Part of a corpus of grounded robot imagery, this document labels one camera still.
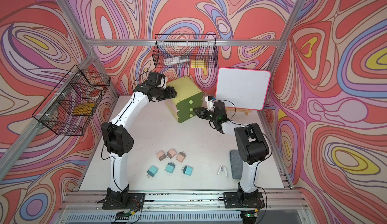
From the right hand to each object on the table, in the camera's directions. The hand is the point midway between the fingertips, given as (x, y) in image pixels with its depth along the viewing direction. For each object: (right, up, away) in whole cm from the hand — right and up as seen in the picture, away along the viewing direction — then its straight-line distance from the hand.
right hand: (195, 113), depth 94 cm
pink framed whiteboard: (+33, +16, +6) cm, 37 cm away
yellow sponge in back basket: (+2, +31, -3) cm, 31 cm away
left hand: (-13, +12, -3) cm, 18 cm away
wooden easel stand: (+36, +1, +10) cm, 37 cm away
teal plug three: (-5, -31, -12) cm, 34 cm away
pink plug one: (-20, -25, -8) cm, 33 cm away
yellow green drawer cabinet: (-4, +9, -4) cm, 11 cm away
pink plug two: (-15, -24, -7) cm, 29 cm away
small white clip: (+15, -30, -12) cm, 36 cm away
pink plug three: (-9, -25, -7) cm, 28 cm away
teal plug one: (-24, -32, -12) cm, 42 cm away
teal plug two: (-14, -30, -11) cm, 35 cm away
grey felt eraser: (+23, -28, -12) cm, 38 cm away
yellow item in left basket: (-55, +2, -22) cm, 59 cm away
